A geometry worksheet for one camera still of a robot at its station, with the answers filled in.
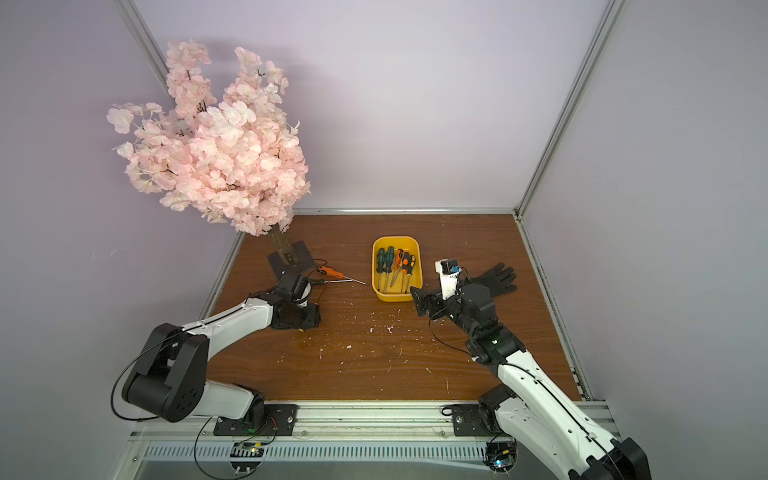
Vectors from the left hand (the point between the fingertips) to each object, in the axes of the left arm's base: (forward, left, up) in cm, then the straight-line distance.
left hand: (317, 316), depth 91 cm
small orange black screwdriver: (+18, -28, +1) cm, 33 cm away
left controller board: (-35, +12, -5) cm, 37 cm away
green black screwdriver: (+19, -19, 0) cm, 27 cm away
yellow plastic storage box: (+15, -31, 0) cm, 34 cm away
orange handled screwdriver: (+20, -25, +1) cm, 33 cm away
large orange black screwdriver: (+16, -2, +1) cm, 16 cm away
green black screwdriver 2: (+19, -22, 0) cm, 30 cm away
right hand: (+1, -33, +21) cm, 39 cm away
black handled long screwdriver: (+15, +3, -4) cm, 15 cm away
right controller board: (-34, -51, -2) cm, 61 cm away
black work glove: (+13, -59, +1) cm, 60 cm away
